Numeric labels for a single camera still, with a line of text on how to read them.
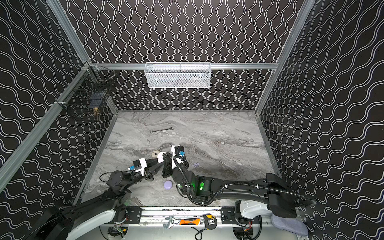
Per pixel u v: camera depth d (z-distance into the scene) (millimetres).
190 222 719
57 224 422
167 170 580
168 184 837
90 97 914
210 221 707
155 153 950
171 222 727
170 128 1098
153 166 668
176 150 566
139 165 578
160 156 663
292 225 697
